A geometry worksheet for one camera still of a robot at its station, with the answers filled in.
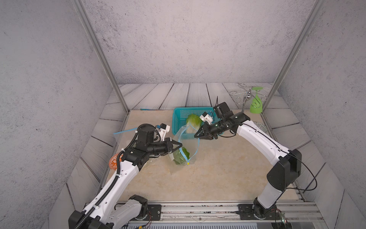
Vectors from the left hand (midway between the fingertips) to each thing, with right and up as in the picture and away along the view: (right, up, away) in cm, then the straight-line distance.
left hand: (183, 146), depth 69 cm
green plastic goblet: (+43, +21, +17) cm, 50 cm away
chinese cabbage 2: (-1, -5, +1) cm, 6 cm away
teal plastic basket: (-4, +16, +42) cm, 45 cm away
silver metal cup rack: (+57, +28, +34) cm, 72 cm away
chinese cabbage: (+7, +11, +31) cm, 33 cm away
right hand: (+7, +4, +4) cm, 9 cm away
